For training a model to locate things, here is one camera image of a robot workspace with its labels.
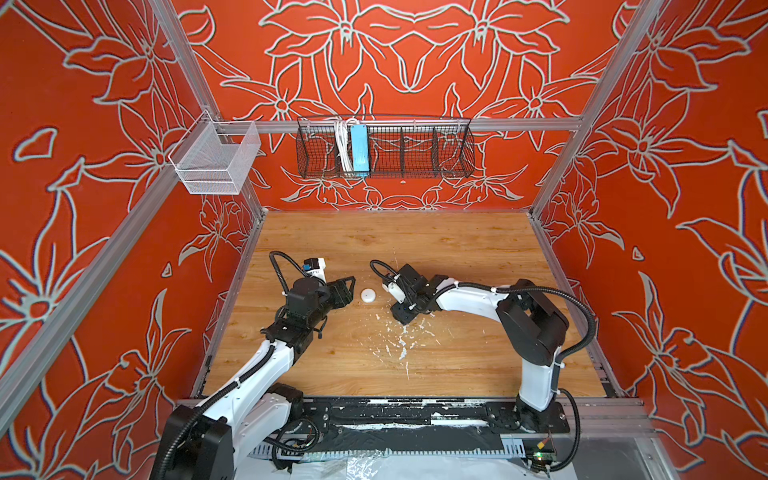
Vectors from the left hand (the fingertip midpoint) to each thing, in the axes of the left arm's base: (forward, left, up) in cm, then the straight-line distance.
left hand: (346, 278), depth 81 cm
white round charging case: (+3, -5, -15) cm, 16 cm away
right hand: (-1, -14, -15) cm, 21 cm away
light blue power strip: (+35, -1, +19) cm, 40 cm away
